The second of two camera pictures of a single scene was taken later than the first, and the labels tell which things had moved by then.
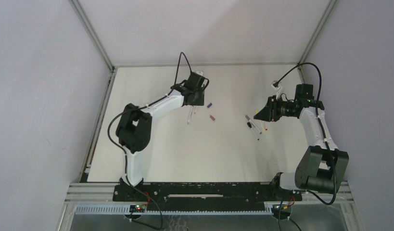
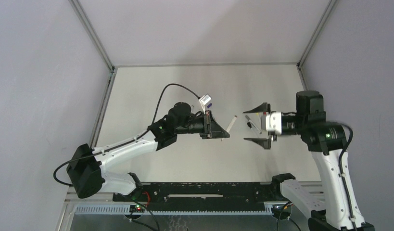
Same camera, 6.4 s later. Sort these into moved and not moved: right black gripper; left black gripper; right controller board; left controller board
Moved: right black gripper; left black gripper
Not moved: right controller board; left controller board
